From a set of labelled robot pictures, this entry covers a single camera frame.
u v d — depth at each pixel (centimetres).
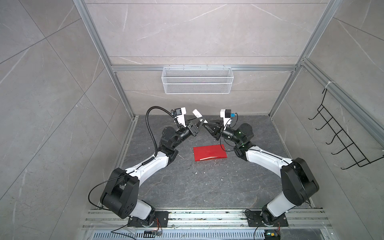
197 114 68
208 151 96
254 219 73
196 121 67
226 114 64
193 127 66
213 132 69
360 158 59
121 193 42
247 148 63
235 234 70
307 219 75
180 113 65
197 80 101
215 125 68
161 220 73
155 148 59
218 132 66
